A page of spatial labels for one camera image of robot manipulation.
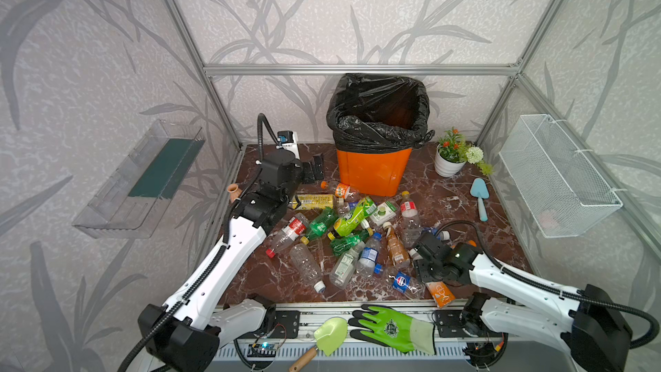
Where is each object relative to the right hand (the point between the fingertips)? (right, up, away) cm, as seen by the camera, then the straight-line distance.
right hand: (422, 263), depth 83 cm
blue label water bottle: (+9, +8, +5) cm, 13 cm away
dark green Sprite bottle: (-34, +11, +6) cm, 36 cm away
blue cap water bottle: (-18, +3, -1) cm, 18 cm away
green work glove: (-14, -14, -11) cm, 23 cm away
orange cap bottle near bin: (-27, +22, +15) cm, 38 cm away
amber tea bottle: (-8, +5, -1) cm, 9 cm away
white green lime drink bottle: (-11, +15, +10) cm, 21 cm away
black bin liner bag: (-14, +53, +18) cm, 57 cm away
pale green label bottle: (-26, +1, -4) cm, 26 cm away
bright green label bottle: (-25, +12, +5) cm, 28 cm away
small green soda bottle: (-27, +5, 0) cm, 28 cm away
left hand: (-34, +37, -11) cm, 52 cm away
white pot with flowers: (+18, +37, +20) cm, 46 cm away
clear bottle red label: (-44, +9, +3) cm, 45 cm away
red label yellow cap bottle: (-3, +12, +7) cm, 14 cm away
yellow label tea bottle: (-38, +19, +11) cm, 43 cm away
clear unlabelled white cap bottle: (-37, 0, -4) cm, 37 cm away
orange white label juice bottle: (+3, -6, -8) cm, 11 cm away
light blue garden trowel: (+30, +23, +22) cm, 43 cm away
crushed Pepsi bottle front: (-8, -3, -7) cm, 11 cm away
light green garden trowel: (-30, -16, -11) cm, 36 cm away
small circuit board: (-49, -20, -12) cm, 54 cm away
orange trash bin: (-15, +29, +17) cm, 36 cm away
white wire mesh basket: (+29, +25, -20) cm, 43 cm away
